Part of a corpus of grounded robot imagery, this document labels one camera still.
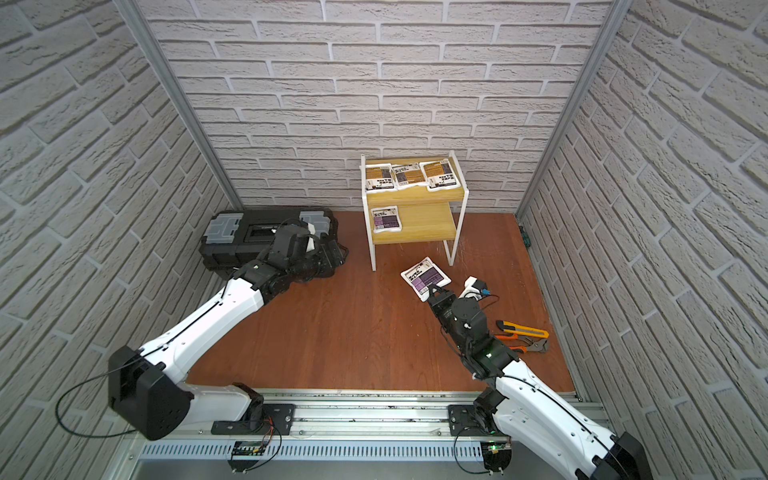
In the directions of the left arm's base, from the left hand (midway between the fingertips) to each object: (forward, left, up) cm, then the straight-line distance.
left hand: (344, 251), depth 79 cm
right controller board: (-44, -38, -23) cm, 63 cm away
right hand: (-8, -23, -3) cm, 25 cm away
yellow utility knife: (-13, -52, -22) cm, 58 cm away
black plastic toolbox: (+10, +36, -7) cm, 38 cm away
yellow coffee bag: (+18, -9, +11) cm, 23 cm away
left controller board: (-43, +23, -27) cm, 56 cm away
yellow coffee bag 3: (+19, -26, +11) cm, 34 cm away
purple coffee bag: (-4, -22, -5) cm, 23 cm away
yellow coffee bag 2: (+19, -18, +11) cm, 28 cm away
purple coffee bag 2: (+19, -11, -7) cm, 23 cm away
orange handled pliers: (-18, -56, -21) cm, 62 cm away
